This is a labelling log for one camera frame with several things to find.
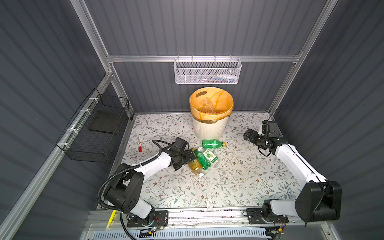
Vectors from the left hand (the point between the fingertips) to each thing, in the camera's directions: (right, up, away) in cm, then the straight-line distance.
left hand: (190, 159), depth 89 cm
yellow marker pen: (-39, -26, -15) cm, 49 cm away
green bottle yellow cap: (+14, +8, +10) cm, 19 cm away
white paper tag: (+10, -20, -12) cm, 26 cm away
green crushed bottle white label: (+11, +1, +2) cm, 11 cm away
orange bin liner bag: (+21, +38, +8) cm, 44 cm away
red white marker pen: (-35, +8, +13) cm, 38 cm away
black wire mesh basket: (-48, +17, -16) cm, 53 cm away
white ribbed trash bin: (+15, +17, +3) cm, 23 cm away
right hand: (+36, +14, -3) cm, 39 cm away
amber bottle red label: (+3, -3, -2) cm, 5 cm away
